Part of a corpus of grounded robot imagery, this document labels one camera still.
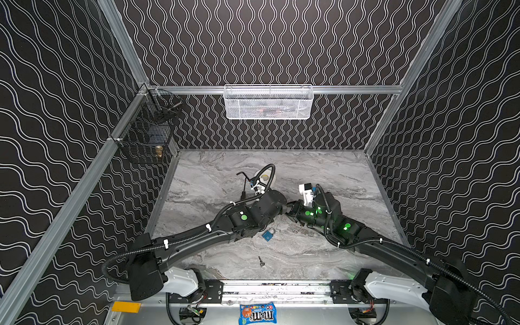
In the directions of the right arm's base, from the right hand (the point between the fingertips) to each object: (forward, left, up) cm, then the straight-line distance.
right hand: (277, 207), depth 73 cm
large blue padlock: (-2, +3, -21) cm, 21 cm away
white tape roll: (+30, +6, -21) cm, 38 cm away
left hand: (+1, -4, +3) cm, 5 cm away
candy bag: (-30, +7, -19) cm, 36 cm away
